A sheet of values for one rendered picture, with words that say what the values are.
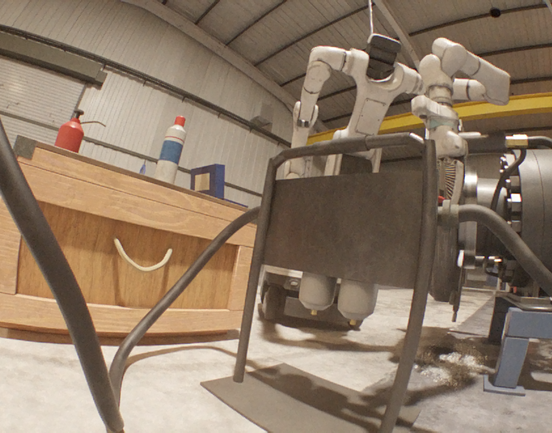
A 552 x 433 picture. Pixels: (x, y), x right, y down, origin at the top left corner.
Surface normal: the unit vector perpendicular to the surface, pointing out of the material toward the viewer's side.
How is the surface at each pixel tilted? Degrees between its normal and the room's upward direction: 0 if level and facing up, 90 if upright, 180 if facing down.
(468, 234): 118
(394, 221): 90
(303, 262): 90
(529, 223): 106
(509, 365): 90
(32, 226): 90
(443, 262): 125
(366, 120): 141
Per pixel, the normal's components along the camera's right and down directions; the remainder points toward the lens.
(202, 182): -0.67, 0.00
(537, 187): -0.62, -0.35
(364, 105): -0.07, 0.68
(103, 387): 0.77, 0.23
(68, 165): 0.74, 0.02
